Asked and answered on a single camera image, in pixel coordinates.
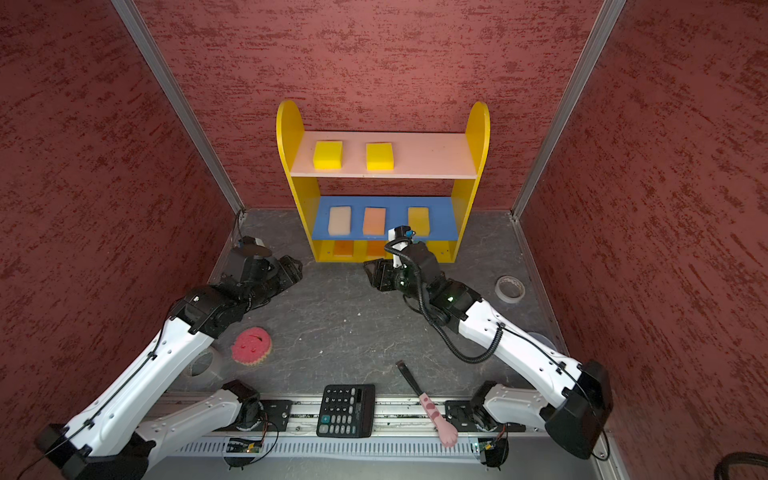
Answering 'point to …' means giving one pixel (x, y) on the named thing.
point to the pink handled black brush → (446, 431)
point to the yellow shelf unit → (353, 186)
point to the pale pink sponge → (340, 221)
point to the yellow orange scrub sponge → (344, 248)
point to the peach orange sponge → (374, 221)
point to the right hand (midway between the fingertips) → (369, 272)
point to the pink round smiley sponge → (251, 346)
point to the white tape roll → (509, 289)
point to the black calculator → (347, 411)
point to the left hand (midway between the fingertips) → (293, 276)
